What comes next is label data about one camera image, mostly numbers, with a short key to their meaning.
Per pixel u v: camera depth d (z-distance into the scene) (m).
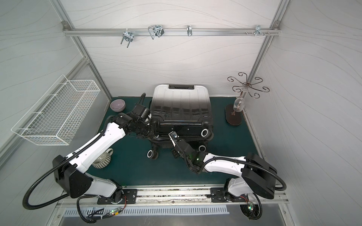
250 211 0.72
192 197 0.75
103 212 0.71
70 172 0.39
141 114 0.60
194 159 0.61
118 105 1.11
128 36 0.78
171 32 0.77
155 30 0.77
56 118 0.69
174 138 0.70
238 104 0.91
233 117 1.08
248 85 0.84
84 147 0.44
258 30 0.76
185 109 0.86
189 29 0.72
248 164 0.45
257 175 0.42
